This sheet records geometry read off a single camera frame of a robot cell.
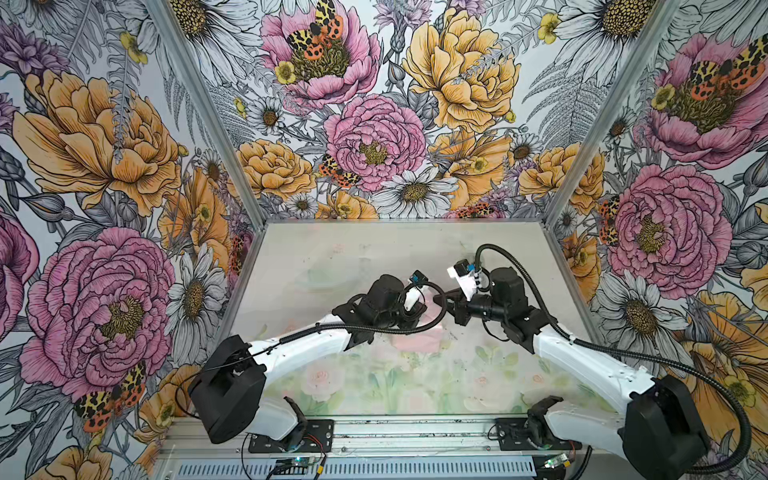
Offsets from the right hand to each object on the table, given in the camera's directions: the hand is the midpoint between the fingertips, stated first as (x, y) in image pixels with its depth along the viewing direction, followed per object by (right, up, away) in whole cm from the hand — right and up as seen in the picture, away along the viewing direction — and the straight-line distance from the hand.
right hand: (437, 307), depth 78 cm
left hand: (-4, -2, +3) cm, 6 cm away
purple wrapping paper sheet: (-2, -10, +5) cm, 11 cm away
